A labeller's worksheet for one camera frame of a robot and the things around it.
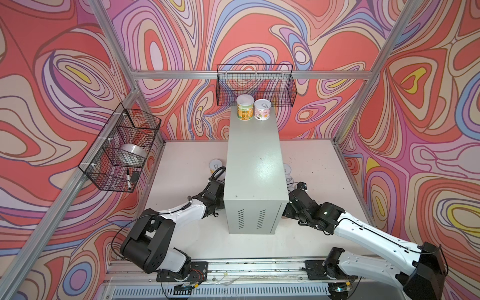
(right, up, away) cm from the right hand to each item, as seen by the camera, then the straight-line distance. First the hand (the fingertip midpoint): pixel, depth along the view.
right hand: (288, 211), depth 80 cm
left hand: (-30, +3, +12) cm, 32 cm away
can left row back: (-35, +20, +21) cm, 46 cm away
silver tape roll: (-62, +25, -10) cm, 67 cm away
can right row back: (+4, +17, +19) cm, 26 cm away
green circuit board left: (-43, -28, -8) cm, 53 cm away
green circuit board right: (+18, -27, -9) cm, 33 cm away
